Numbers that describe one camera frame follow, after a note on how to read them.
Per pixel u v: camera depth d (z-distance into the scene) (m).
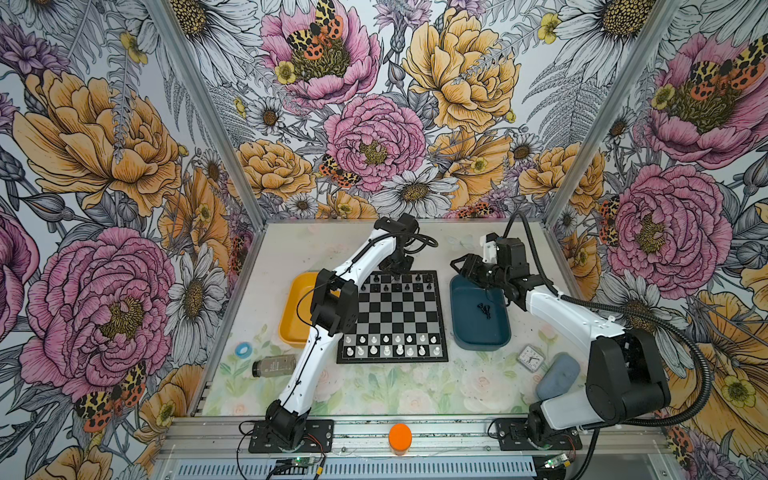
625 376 0.44
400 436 0.65
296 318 0.60
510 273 0.69
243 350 0.88
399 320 0.92
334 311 0.64
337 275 0.63
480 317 0.95
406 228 0.88
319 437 0.73
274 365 0.81
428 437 0.76
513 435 0.74
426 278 1.02
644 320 0.81
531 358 0.85
